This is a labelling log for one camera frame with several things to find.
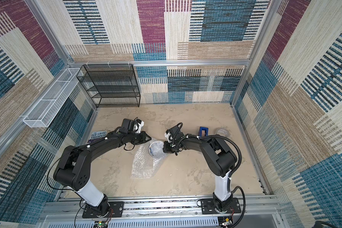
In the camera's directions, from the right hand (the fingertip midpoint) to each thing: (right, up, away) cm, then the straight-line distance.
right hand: (165, 151), depth 94 cm
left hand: (-9, +9, -3) cm, 13 cm away
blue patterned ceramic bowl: (-6, +2, -3) cm, 7 cm away
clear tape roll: (+40, +12, +8) cm, 42 cm away
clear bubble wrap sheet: (-12, -6, -9) cm, 16 cm away
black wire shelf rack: (-42, +47, +15) cm, 65 cm away
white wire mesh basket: (-59, +26, -21) cm, 68 cm away
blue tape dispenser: (+25, +13, +2) cm, 28 cm away
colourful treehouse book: (-47, +11, +6) cm, 49 cm away
